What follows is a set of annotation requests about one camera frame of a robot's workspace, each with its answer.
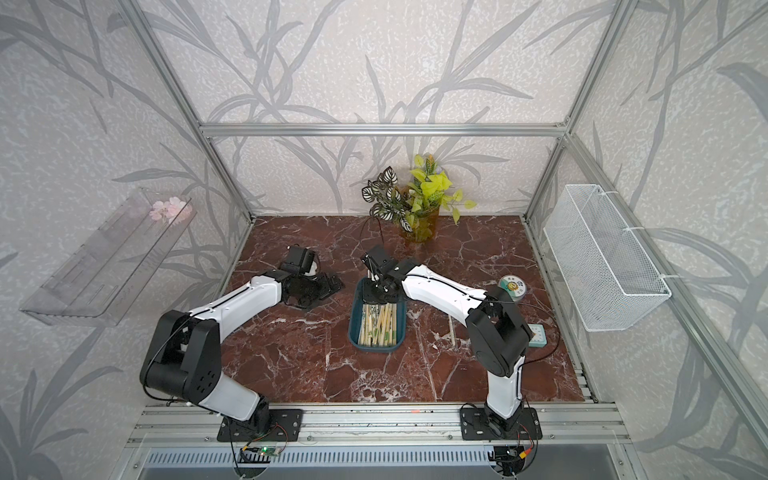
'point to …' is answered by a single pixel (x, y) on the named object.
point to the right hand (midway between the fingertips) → (365, 296)
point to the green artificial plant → (423, 195)
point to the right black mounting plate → (475, 425)
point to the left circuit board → (268, 451)
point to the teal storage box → (353, 321)
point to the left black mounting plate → (285, 426)
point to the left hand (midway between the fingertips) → (336, 291)
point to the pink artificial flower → (170, 209)
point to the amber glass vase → (424, 226)
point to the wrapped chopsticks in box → (378, 325)
